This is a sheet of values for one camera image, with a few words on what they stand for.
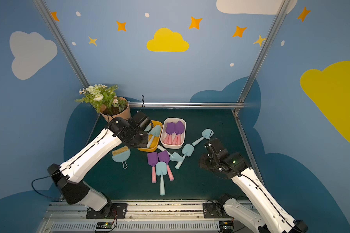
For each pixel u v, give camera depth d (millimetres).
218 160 511
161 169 889
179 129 1074
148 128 602
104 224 718
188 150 974
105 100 885
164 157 937
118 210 747
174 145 959
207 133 1076
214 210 746
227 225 729
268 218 384
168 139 1011
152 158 928
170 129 1085
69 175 405
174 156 941
